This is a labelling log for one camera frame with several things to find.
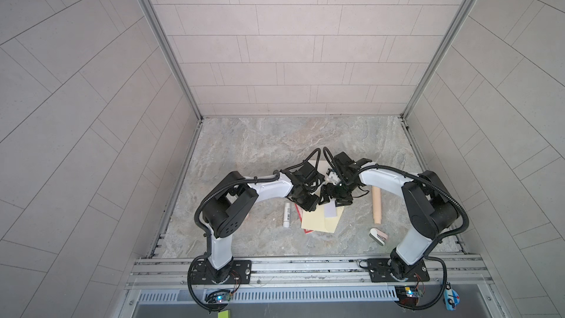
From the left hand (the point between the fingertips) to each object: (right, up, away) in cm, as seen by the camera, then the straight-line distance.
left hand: (321, 206), depth 86 cm
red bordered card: (-8, -2, -2) cm, 9 cm away
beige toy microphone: (+21, +1, -2) cm, 22 cm away
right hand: (+1, +1, -1) cm, 2 cm away
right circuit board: (+25, -22, -18) cm, 38 cm away
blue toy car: (+37, -21, -21) cm, 47 cm away
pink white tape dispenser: (+19, -8, -9) cm, 23 cm away
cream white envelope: (0, +16, -3) cm, 17 cm away
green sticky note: (-31, -23, -24) cm, 45 cm away
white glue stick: (-13, -2, -4) cm, 14 cm away
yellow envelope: (-2, -4, -4) cm, 6 cm away
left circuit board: (-33, -20, -22) cm, 44 cm away
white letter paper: (+4, -1, -2) cm, 4 cm away
